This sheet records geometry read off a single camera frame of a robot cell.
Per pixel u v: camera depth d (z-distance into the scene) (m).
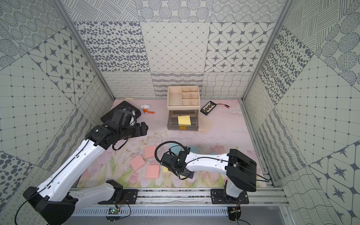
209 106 1.15
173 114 0.90
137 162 0.86
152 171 0.82
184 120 0.86
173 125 0.84
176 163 0.60
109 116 1.04
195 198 0.76
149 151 0.91
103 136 0.47
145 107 1.12
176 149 0.74
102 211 0.70
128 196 0.74
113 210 0.71
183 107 0.85
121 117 0.52
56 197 0.38
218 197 0.73
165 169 0.83
